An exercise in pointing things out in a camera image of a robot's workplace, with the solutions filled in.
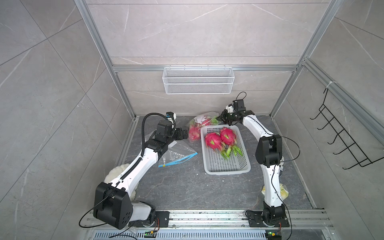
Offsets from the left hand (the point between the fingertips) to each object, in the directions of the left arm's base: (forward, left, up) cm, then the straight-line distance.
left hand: (182, 126), depth 81 cm
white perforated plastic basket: (-12, -19, -24) cm, 33 cm away
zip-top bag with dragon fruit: (+11, -6, -13) cm, 18 cm away
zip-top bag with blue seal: (-7, +6, -18) cm, 20 cm away
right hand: (+16, -22, -11) cm, 29 cm away
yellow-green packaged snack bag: (-30, -55, -23) cm, 67 cm away
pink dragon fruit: (0, -28, -14) cm, 31 cm away
